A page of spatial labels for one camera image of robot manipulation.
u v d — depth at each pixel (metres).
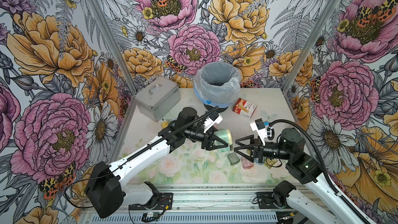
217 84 0.87
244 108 1.06
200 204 0.75
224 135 0.62
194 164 0.86
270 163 0.85
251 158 0.55
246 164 0.85
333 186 0.45
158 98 0.97
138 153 0.47
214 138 0.59
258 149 0.54
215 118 0.61
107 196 0.39
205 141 0.60
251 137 0.63
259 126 0.56
